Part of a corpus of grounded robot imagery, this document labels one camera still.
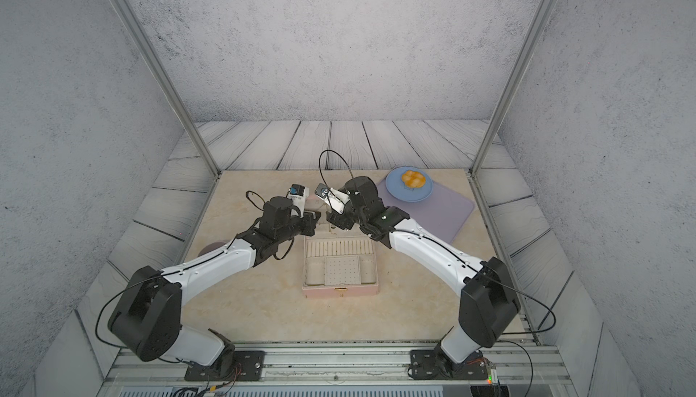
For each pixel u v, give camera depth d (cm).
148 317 43
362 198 59
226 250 56
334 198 68
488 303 42
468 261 46
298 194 76
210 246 93
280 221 67
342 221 71
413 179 114
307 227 76
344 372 73
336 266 85
